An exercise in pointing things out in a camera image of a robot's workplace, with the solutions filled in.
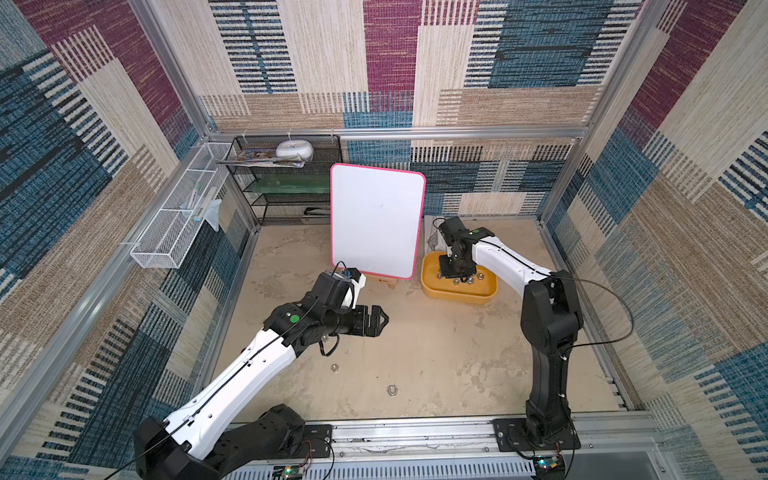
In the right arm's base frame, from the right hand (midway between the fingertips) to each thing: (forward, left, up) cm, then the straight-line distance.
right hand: (449, 269), depth 97 cm
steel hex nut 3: (-34, +19, -8) cm, 39 cm away
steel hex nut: (-13, -2, +14) cm, 19 cm away
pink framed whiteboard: (+8, +22, +15) cm, 28 cm away
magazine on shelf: (+23, +56, +27) cm, 66 cm away
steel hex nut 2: (-11, 0, +9) cm, 14 cm away
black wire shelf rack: (+32, +57, +4) cm, 65 cm away
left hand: (-22, +23, +12) cm, 34 cm away
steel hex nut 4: (-31, +32, +20) cm, 49 cm away
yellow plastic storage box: (-2, -11, -9) cm, 14 cm away
